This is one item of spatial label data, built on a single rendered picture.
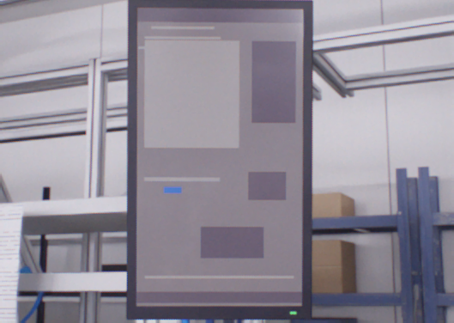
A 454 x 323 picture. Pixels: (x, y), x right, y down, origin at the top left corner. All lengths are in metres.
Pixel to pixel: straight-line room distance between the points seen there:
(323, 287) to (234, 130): 3.24
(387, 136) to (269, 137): 3.70
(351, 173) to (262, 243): 3.70
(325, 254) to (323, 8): 1.84
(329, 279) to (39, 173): 2.75
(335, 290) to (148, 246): 3.22
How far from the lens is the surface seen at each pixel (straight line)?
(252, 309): 1.14
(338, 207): 4.32
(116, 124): 2.76
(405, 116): 4.80
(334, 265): 4.29
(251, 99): 1.12
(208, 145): 1.11
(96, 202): 1.59
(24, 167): 6.11
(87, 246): 2.18
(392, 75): 2.41
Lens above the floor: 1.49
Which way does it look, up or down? 11 degrees up
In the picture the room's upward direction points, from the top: straight up
